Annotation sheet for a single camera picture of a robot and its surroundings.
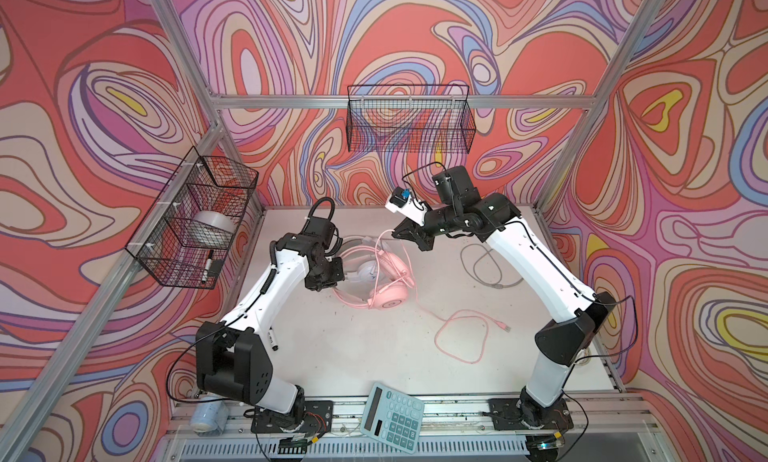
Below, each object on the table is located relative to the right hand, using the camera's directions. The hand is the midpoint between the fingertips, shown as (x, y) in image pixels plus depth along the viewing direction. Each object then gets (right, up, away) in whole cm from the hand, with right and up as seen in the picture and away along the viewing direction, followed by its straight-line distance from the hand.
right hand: (401, 237), depth 72 cm
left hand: (-16, -12, +11) cm, 23 cm away
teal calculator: (-2, -44, 0) cm, 44 cm away
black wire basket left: (-54, 0, +2) cm, 54 cm away
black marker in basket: (-48, -7, 0) cm, 48 cm away
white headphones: (-9, -10, +19) cm, 23 cm away
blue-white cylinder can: (-45, -42, -4) cm, 61 cm away
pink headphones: (-3, -14, 0) cm, 14 cm away
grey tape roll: (-46, +2, -1) cm, 46 cm away
